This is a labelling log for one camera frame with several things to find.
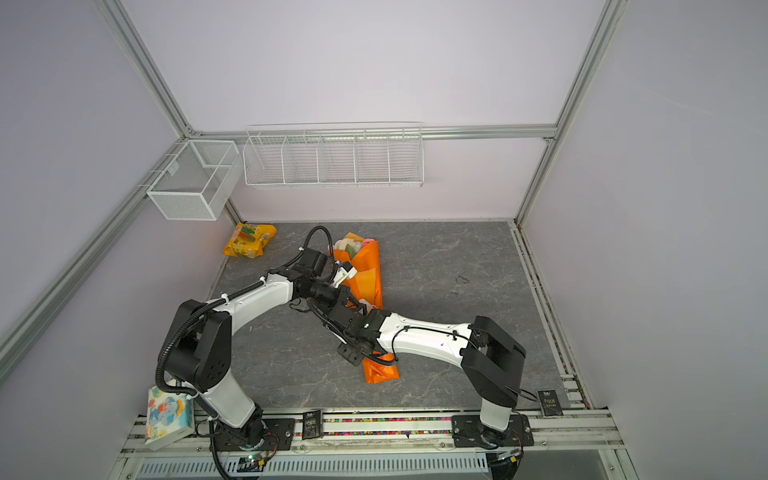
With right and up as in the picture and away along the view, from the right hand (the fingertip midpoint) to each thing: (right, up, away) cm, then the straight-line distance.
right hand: (353, 345), depth 82 cm
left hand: (+2, +9, +2) cm, 9 cm away
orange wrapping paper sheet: (+2, +15, +13) cm, 20 cm away
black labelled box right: (+52, -13, -6) cm, 53 cm away
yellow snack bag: (-43, +30, +27) cm, 59 cm away
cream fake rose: (-7, +28, +20) cm, 35 cm away
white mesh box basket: (-54, +49, +15) cm, 74 cm away
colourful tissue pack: (-44, -15, -9) cm, 47 cm away
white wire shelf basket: (-9, +58, +15) cm, 60 cm away
